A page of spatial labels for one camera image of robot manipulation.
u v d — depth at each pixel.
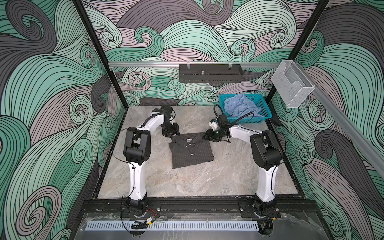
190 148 0.92
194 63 0.94
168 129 0.86
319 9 0.72
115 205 0.76
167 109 0.75
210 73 0.98
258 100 1.16
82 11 0.73
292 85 0.77
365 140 0.54
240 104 1.15
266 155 0.53
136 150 0.55
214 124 0.93
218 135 0.86
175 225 0.70
